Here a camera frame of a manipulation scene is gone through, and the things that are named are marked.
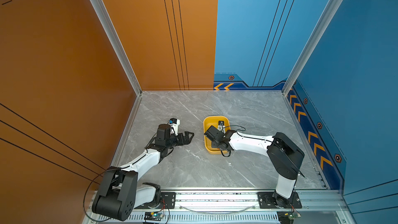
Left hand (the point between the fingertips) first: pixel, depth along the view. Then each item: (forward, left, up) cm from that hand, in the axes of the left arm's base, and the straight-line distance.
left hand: (188, 133), depth 88 cm
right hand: (-2, -16, -6) cm, 17 cm away
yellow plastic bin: (+11, -12, -3) cm, 16 cm away
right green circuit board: (-38, -47, -8) cm, 61 cm away
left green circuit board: (-38, +14, -10) cm, 41 cm away
